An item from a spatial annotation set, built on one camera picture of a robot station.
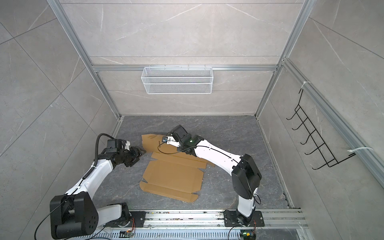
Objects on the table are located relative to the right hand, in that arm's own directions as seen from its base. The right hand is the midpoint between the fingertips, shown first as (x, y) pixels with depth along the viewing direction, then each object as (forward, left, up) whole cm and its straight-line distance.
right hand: (183, 136), depth 86 cm
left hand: (-6, +24, -5) cm, 26 cm away
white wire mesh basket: (+39, +3, +13) cm, 41 cm away
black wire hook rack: (-24, -62, +14) cm, 68 cm away
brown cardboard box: (-16, +9, -16) cm, 24 cm away
